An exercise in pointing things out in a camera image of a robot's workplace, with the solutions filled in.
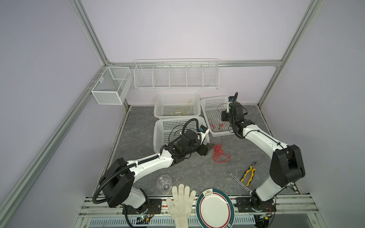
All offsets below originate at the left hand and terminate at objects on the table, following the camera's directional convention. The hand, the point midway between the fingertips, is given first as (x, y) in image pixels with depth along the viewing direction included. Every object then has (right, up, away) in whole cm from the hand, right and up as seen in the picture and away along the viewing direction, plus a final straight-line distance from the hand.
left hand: (209, 143), depth 78 cm
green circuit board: (-35, -38, -5) cm, 53 cm away
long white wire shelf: (-21, +48, +30) cm, 60 cm away
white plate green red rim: (+2, -33, -5) cm, 34 cm away
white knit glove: (-15, -33, -4) cm, 36 cm away
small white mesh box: (-66, +38, +24) cm, 80 cm away
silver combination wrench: (+13, -19, +7) cm, 24 cm away
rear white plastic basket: (-21, +26, +43) cm, 54 cm away
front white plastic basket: (-27, +5, +25) cm, 37 cm away
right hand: (+13, +19, +12) cm, 26 cm away
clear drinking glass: (-26, -24, +3) cm, 35 cm away
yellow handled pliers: (+27, -16, +8) cm, 33 cm away
